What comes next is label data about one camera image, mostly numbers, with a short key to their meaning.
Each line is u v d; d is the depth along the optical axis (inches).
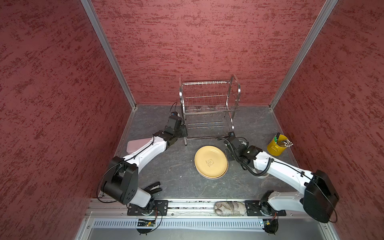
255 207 29.0
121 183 16.8
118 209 29.8
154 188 31.3
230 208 28.0
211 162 34.4
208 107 40.2
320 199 15.8
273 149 35.3
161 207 29.3
